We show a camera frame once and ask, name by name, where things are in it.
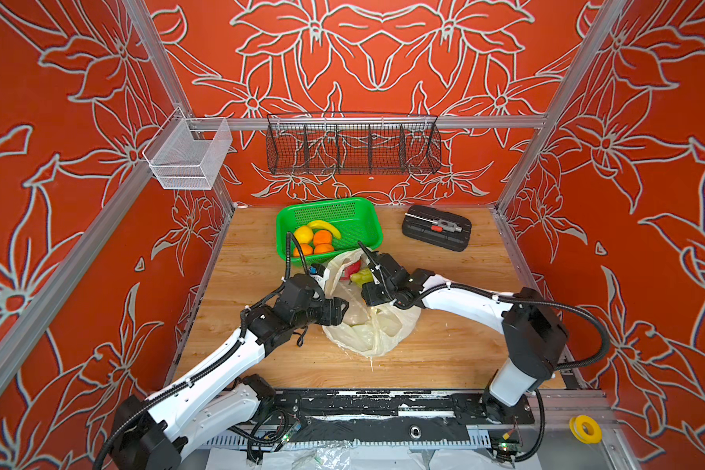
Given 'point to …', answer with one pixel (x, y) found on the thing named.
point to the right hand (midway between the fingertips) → (364, 291)
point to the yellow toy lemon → (304, 234)
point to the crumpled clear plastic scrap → (329, 456)
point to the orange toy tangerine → (323, 249)
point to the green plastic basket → (356, 219)
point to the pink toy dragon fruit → (351, 269)
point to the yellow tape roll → (576, 427)
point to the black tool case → (437, 228)
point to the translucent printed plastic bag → (367, 330)
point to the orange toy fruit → (305, 249)
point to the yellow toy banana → (320, 224)
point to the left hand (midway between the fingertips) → (339, 301)
